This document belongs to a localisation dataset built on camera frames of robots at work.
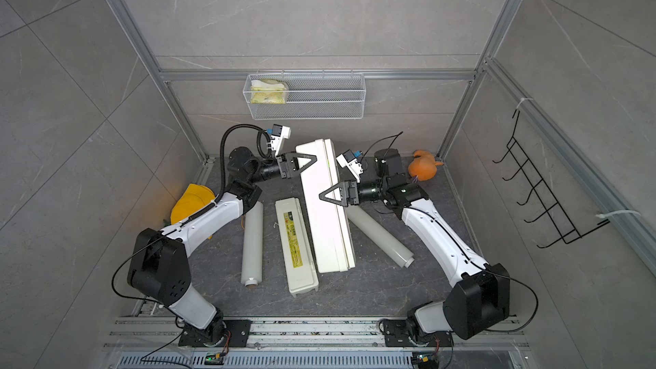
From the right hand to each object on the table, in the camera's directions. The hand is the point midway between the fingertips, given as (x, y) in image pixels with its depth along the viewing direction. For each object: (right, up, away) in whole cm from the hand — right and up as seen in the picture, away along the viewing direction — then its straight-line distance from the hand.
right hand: (327, 198), depth 67 cm
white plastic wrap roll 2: (+22, -19, +21) cm, 36 cm away
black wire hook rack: (+56, -7, -9) cm, 58 cm away
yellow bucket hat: (-58, -3, +39) cm, 70 cm away
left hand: (-2, +10, -1) cm, 11 cm away
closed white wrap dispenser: (-10, -17, +15) cm, 25 cm away
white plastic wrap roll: (-27, -18, +20) cm, 38 cm away
